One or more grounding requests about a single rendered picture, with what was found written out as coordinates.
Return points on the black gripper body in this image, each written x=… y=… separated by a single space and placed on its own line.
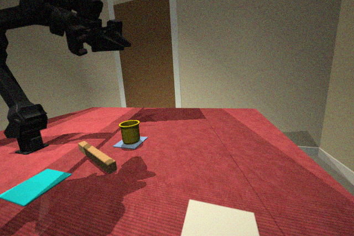
x=77 y=33

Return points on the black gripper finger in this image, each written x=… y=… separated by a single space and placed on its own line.
x=116 y=36
x=100 y=42

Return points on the tan wooden bar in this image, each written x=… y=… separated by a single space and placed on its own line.
x=98 y=157

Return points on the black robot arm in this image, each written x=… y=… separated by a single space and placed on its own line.
x=26 y=119

